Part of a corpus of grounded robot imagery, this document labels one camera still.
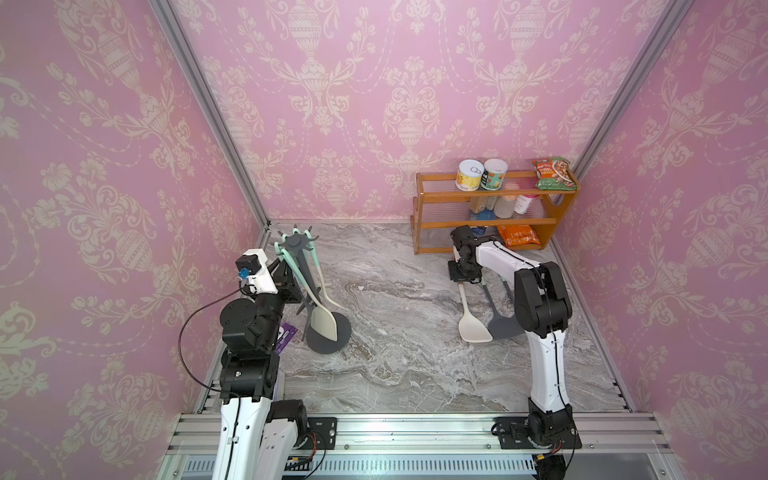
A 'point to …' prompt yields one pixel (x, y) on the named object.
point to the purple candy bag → (285, 335)
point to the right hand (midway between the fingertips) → (460, 275)
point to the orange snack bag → (518, 235)
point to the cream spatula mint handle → (324, 323)
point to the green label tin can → (493, 174)
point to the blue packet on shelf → (479, 230)
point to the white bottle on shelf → (505, 207)
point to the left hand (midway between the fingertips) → (290, 258)
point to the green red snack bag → (553, 174)
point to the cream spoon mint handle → (315, 258)
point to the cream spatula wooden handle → (470, 328)
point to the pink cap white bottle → (523, 203)
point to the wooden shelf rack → (437, 207)
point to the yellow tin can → (469, 175)
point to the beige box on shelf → (475, 202)
